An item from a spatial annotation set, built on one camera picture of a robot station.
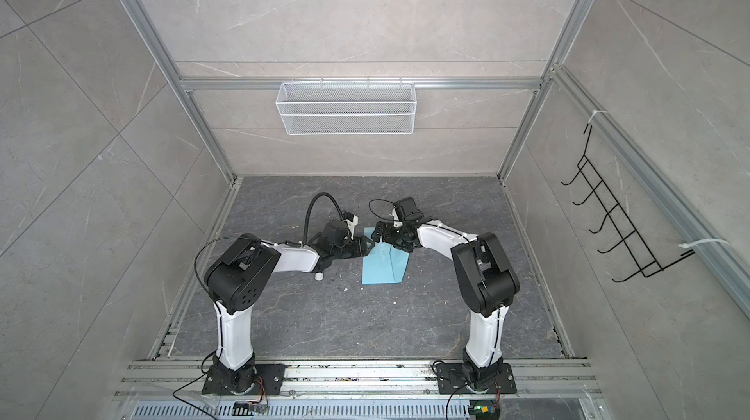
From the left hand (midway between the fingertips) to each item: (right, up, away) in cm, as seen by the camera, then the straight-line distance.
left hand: (372, 239), depth 97 cm
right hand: (+3, +1, 0) cm, 4 cm away
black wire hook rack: (+58, +7, -32) cm, 67 cm away
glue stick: (-17, -10, -7) cm, 21 cm away
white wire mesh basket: (-10, +46, +3) cm, 47 cm away
